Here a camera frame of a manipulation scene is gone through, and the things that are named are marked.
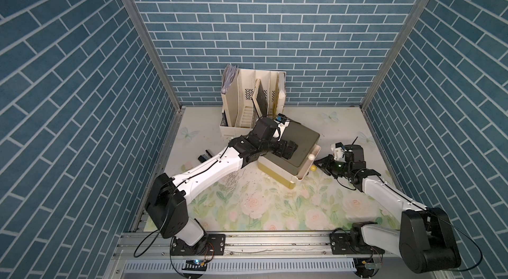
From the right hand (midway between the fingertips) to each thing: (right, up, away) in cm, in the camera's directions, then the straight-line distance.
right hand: (316, 162), depth 86 cm
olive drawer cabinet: (-14, -2, -8) cm, 16 cm away
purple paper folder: (-40, +41, +7) cm, 58 cm away
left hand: (-11, +9, -10) cm, 17 cm away
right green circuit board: (+16, -34, -16) cm, 41 cm away
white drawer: (-4, +1, -4) cm, 6 cm away
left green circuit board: (-49, -35, -14) cm, 62 cm away
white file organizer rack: (-29, +32, +13) cm, 45 cm away
